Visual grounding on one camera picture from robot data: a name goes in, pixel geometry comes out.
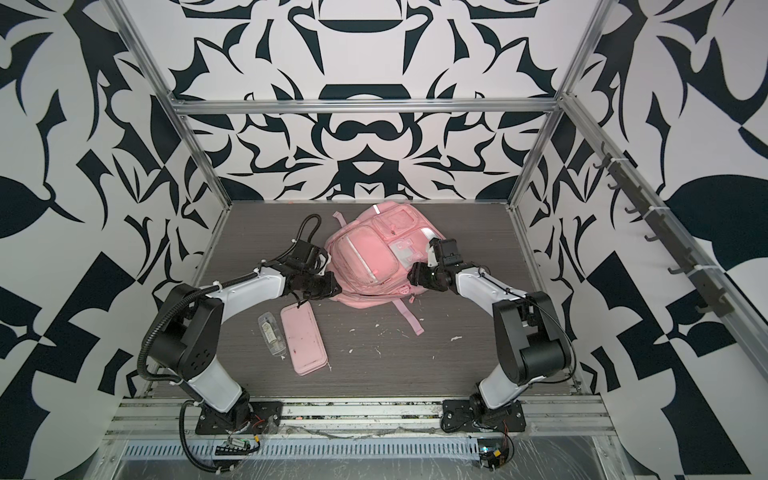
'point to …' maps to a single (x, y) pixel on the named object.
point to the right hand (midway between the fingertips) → (417, 274)
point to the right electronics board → (493, 453)
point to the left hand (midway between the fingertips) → (342, 285)
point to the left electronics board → (234, 447)
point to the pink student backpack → (374, 255)
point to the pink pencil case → (305, 339)
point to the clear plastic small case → (272, 334)
